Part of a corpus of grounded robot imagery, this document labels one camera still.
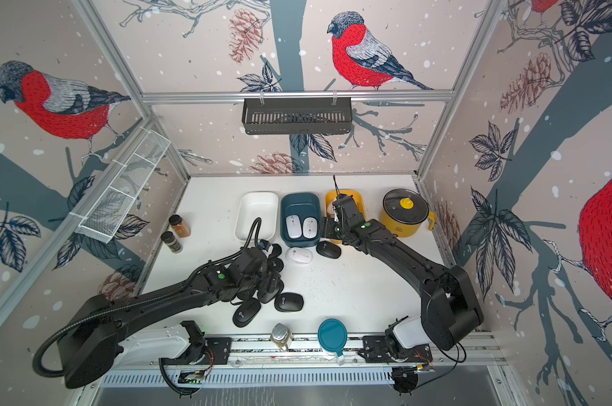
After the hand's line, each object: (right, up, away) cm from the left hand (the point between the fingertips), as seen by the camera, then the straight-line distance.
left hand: (275, 269), depth 83 cm
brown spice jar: (-39, +13, +12) cm, 43 cm away
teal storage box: (+8, +21, +27) cm, 35 cm away
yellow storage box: (+20, +24, +24) cm, 39 cm away
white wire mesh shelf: (-54, +17, -5) cm, 57 cm away
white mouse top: (+8, +2, +9) cm, 12 cm away
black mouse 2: (-9, -13, -4) cm, 16 cm away
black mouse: (-3, -9, 0) cm, 10 cm away
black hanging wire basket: (+6, +59, +23) cm, 64 cm away
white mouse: (+5, +13, +17) cm, 22 cm away
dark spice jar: (-39, +10, +6) cm, 41 cm away
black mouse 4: (+19, +4, +11) cm, 22 cm away
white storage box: (-14, +21, +26) cm, 36 cm away
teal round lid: (+18, -15, -13) cm, 27 cm away
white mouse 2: (+12, +12, +17) cm, 24 cm away
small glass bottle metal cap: (+4, -13, -16) cm, 21 cm away
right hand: (+18, +15, +4) cm, 24 cm away
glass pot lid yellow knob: (+47, +21, +9) cm, 53 cm away
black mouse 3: (+5, -10, -1) cm, 12 cm away
